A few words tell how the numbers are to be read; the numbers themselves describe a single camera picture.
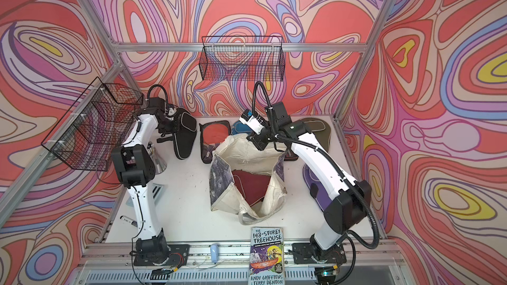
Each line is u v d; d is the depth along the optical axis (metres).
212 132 1.11
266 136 0.65
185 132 1.04
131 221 0.80
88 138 0.73
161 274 0.72
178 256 0.72
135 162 0.59
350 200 0.41
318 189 0.89
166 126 0.86
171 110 0.93
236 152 0.83
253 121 0.65
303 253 0.73
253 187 0.94
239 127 1.10
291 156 0.99
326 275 0.70
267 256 0.71
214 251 0.72
